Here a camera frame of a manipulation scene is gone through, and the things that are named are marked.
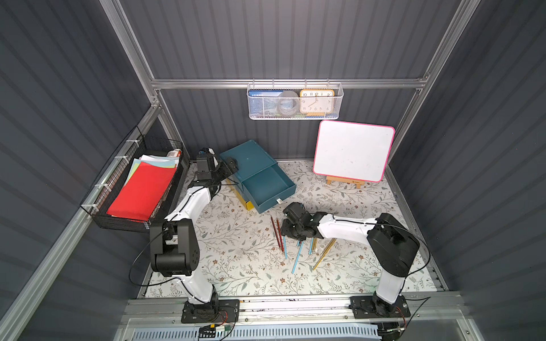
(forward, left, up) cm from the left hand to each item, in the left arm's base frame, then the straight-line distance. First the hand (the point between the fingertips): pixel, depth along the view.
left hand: (226, 164), depth 91 cm
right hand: (-22, -26, -18) cm, 38 cm away
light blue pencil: (-25, -25, -22) cm, 42 cm away
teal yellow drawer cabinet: (+2, -11, +1) cm, 11 cm away
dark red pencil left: (-22, -21, -21) cm, 37 cm away
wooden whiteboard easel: (+6, -49, -17) cm, 53 cm away
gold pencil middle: (-28, -37, -21) cm, 51 cm away
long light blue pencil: (-28, -31, -21) cm, 47 cm away
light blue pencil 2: (-27, -36, -20) cm, 50 cm away
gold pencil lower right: (-33, -41, -22) cm, 57 cm away
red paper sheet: (-19, +25, +6) cm, 32 cm away
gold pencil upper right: (-29, -44, -21) cm, 57 cm away
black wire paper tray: (-5, +30, +13) cm, 33 cm away
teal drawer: (-10, -18, -3) cm, 21 cm away
